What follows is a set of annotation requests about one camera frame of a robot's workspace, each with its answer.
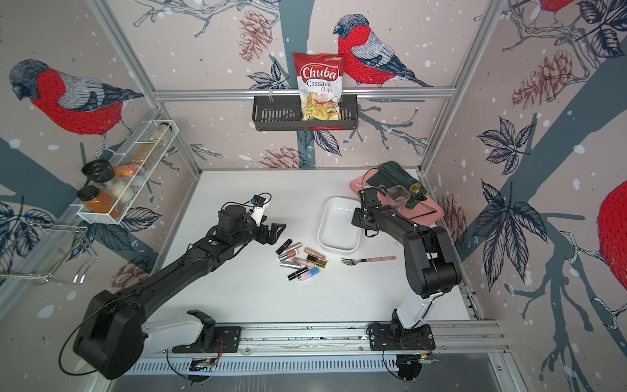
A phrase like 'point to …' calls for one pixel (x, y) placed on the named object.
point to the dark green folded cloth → (389, 174)
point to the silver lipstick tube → (290, 265)
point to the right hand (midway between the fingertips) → (358, 217)
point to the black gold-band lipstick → (296, 274)
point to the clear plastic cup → (399, 196)
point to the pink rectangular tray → (421, 211)
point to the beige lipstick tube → (314, 253)
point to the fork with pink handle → (353, 262)
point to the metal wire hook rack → (45, 246)
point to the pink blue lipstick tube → (313, 271)
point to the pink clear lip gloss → (300, 260)
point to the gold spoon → (415, 188)
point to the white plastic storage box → (336, 234)
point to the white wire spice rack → (135, 162)
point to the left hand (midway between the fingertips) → (278, 217)
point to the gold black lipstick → (317, 260)
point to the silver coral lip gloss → (289, 254)
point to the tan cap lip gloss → (294, 247)
